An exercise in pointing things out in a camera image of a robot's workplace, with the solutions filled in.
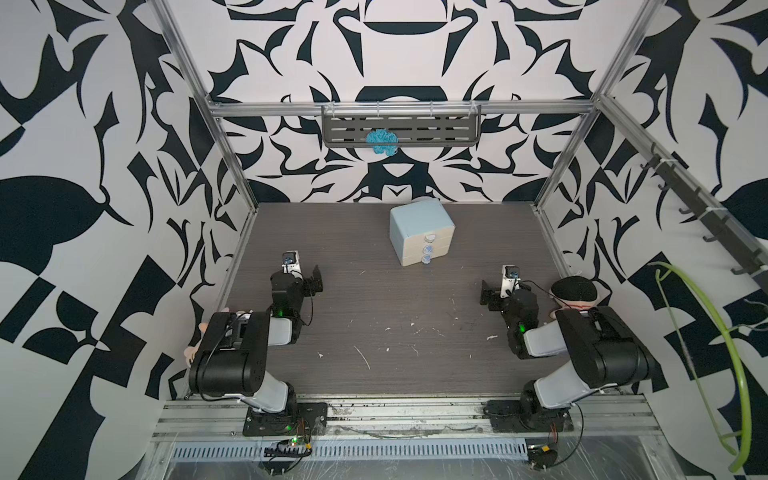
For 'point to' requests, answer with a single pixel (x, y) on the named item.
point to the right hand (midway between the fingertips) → (501, 276)
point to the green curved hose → (743, 457)
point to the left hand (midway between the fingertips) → (298, 263)
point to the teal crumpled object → (383, 135)
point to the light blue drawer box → (420, 232)
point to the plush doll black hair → (575, 288)
